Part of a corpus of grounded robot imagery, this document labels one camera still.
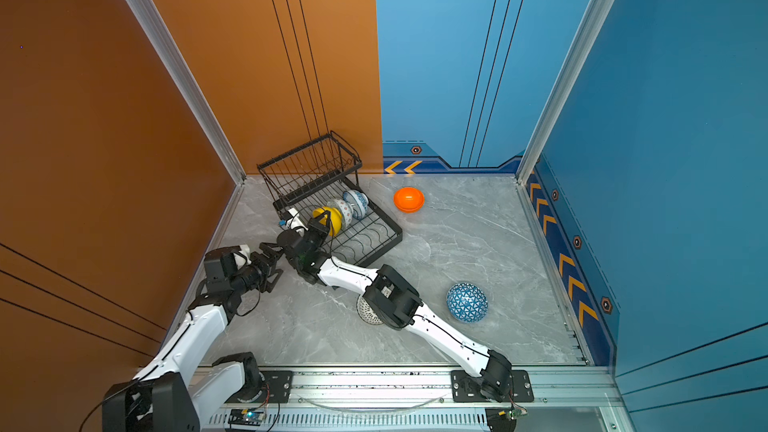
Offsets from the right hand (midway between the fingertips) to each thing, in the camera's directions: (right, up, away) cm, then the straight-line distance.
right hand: (329, 214), depth 95 cm
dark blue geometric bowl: (+42, -26, -8) cm, 50 cm away
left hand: (-9, -11, -11) cm, 18 cm away
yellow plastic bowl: (+2, -2, +1) cm, 3 cm away
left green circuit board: (-14, -48, -24) cm, 55 cm away
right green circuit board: (+49, -45, -26) cm, 72 cm away
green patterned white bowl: (+5, +2, +2) cm, 6 cm away
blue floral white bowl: (+9, +4, +4) cm, 11 cm away
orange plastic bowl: (+26, +5, +14) cm, 30 cm away
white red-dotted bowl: (+13, -27, -11) cm, 32 cm away
